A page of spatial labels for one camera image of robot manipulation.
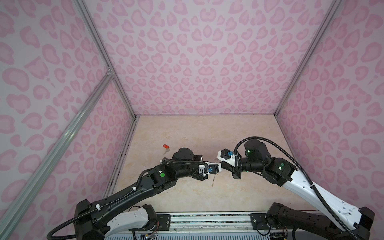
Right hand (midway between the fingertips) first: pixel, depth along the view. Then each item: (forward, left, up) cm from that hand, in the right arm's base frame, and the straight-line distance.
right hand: (219, 163), depth 66 cm
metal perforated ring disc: (-1, +2, -15) cm, 15 cm away
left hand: (+2, +2, +1) cm, 3 cm away
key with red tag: (+24, +31, -26) cm, 47 cm away
